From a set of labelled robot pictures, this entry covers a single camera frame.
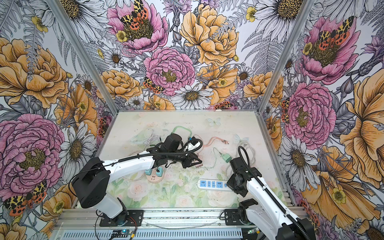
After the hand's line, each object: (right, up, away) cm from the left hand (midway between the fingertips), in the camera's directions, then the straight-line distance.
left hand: (198, 163), depth 79 cm
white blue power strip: (+8, -12, +3) cm, 15 cm away
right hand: (+18, -16, 0) cm, 24 cm away
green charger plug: (+18, 0, +14) cm, 23 cm away
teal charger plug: (-27, -6, +4) cm, 28 cm away
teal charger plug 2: (-21, -7, +4) cm, 22 cm away
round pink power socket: (-25, -10, +6) cm, 27 cm away
